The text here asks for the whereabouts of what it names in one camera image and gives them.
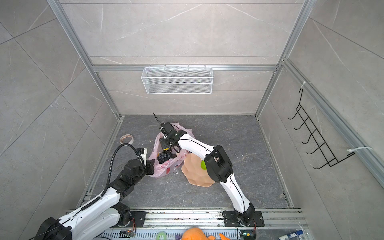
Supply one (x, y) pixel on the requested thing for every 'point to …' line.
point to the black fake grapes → (165, 155)
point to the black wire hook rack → (331, 160)
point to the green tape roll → (163, 233)
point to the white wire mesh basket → (177, 80)
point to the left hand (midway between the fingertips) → (154, 156)
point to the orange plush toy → (196, 233)
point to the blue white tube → (291, 235)
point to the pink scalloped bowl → (192, 168)
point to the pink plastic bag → (167, 168)
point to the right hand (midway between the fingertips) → (165, 141)
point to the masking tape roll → (124, 136)
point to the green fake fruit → (203, 165)
